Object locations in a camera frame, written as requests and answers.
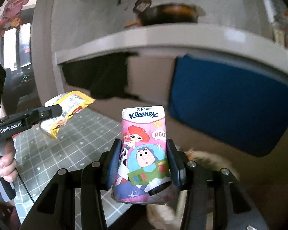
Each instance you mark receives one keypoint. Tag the black cloth under counter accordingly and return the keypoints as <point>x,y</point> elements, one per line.
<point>105,77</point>

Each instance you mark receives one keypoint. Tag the grey grid tablecloth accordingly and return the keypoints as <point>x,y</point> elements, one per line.
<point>82,140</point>

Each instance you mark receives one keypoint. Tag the dark frying pan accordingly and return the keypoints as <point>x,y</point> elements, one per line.
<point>165,14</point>

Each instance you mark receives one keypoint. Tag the pink Kleenex tissue pack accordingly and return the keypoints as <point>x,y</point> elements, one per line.
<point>143,175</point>

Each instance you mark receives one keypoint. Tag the blue cushion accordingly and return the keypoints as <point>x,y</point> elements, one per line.
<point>244,109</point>

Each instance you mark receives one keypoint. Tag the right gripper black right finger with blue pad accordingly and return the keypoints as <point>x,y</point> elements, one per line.
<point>185,175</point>

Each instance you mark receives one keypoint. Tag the yellow snack wrapper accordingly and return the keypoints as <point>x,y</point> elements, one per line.
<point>72,103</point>

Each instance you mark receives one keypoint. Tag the beige lined trash bin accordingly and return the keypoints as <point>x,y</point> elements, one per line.
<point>164,216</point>

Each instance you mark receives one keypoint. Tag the person's left hand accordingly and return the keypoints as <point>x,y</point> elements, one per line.
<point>8,162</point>

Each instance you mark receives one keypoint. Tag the grey counter ledge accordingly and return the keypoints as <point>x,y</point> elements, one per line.
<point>184,35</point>

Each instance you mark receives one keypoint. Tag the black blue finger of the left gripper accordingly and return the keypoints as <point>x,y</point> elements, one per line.
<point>49,112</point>

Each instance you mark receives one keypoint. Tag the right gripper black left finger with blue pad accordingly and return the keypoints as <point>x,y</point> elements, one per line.
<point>96,177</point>

